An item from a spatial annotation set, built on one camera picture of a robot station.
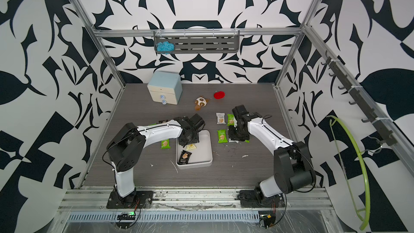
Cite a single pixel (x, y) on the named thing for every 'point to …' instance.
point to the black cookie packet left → (184, 157)
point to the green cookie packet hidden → (165, 144)
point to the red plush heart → (219, 95)
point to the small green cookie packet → (247, 141)
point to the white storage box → (201, 156)
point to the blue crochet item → (165, 46)
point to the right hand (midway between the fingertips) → (230, 134)
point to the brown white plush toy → (200, 102)
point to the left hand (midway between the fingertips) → (192, 137)
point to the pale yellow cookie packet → (191, 147)
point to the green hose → (363, 226)
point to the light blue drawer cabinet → (165, 88)
